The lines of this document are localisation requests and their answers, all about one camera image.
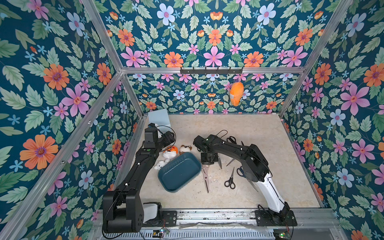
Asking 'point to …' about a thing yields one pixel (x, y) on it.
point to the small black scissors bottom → (230, 182)
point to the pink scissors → (205, 168)
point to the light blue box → (160, 118)
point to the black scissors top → (232, 139)
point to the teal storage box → (179, 172)
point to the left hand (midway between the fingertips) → (170, 134)
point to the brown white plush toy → (185, 149)
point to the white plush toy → (161, 164)
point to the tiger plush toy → (170, 152)
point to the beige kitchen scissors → (220, 162)
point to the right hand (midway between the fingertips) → (208, 163)
